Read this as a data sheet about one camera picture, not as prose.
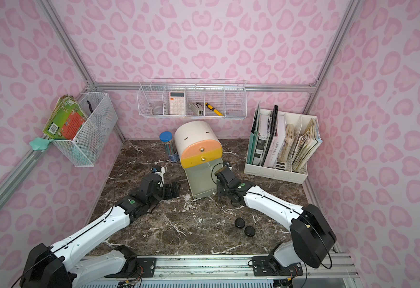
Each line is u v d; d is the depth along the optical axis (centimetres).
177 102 95
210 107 98
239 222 84
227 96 106
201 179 93
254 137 82
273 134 80
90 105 88
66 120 72
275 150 92
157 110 96
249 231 82
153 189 62
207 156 93
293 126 101
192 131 94
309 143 84
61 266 39
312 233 41
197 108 96
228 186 63
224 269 74
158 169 72
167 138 95
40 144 63
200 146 88
